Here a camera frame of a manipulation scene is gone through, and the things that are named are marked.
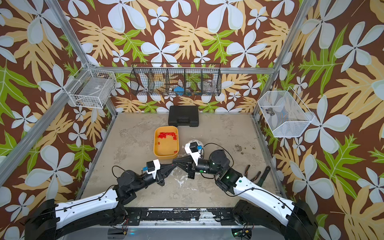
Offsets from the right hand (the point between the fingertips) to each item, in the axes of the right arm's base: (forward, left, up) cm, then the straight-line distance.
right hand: (174, 162), depth 62 cm
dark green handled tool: (+6, -51, -30) cm, 59 cm away
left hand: (+1, -1, -2) cm, 2 cm away
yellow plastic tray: (+24, +10, -28) cm, 38 cm away
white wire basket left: (+44, +51, +6) cm, 68 cm away
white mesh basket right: (+31, -61, -3) cm, 68 cm away
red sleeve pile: (+35, +13, -28) cm, 47 cm away
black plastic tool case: (+52, -1, -25) cm, 58 cm away
